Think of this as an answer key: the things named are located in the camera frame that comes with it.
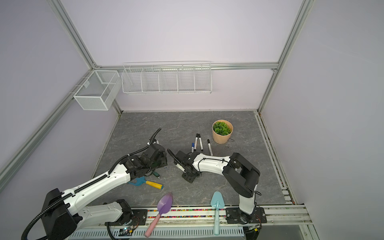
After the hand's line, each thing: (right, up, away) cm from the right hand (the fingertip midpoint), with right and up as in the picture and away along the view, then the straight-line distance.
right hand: (191, 175), depth 88 cm
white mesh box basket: (-62, +52, +9) cm, 81 cm away
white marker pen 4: (0, +15, +11) cm, 19 cm away
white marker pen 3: (+12, +15, +11) cm, 22 cm away
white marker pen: (+6, +18, +14) cm, 23 cm away
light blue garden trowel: (+14, -9, -11) cm, 20 cm away
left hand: (-14, +11, -8) cm, 20 cm away
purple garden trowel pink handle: (-14, -13, -10) cm, 21 cm away
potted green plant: (+19, +27, +6) cm, 33 cm away
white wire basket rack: (-17, +62, +10) cm, 65 cm away
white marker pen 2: (+3, +21, +16) cm, 27 cm away
